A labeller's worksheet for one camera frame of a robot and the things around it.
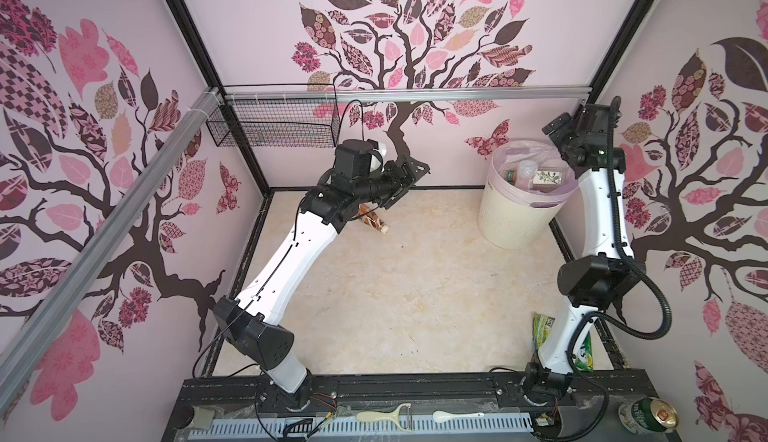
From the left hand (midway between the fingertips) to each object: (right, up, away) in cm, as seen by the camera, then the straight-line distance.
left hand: (421, 182), depth 67 cm
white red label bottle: (+40, +4, +24) cm, 46 cm away
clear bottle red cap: (+33, +5, +19) cm, 38 cm away
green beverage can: (+49, -51, -4) cm, 71 cm away
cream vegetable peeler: (-6, -56, +3) cm, 56 cm away
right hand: (+40, +17, +12) cm, 45 cm away
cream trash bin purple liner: (+35, -9, +28) cm, 46 cm away
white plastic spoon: (+5, -57, +4) cm, 57 cm away
